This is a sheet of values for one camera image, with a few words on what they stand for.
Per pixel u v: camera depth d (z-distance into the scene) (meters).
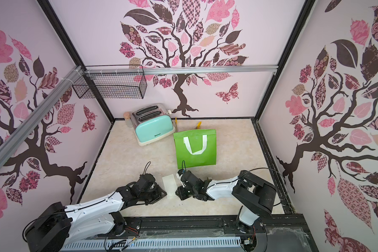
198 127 1.13
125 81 1.63
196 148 0.86
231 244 0.70
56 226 0.41
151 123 0.95
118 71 0.89
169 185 0.88
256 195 0.44
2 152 0.51
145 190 0.66
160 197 0.81
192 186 0.67
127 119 1.09
